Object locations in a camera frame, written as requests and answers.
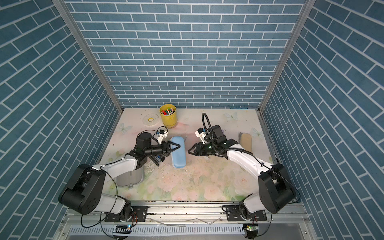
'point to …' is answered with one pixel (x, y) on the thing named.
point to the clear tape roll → (151, 119)
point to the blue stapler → (158, 158)
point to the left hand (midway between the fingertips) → (181, 149)
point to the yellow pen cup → (168, 112)
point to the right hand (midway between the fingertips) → (192, 153)
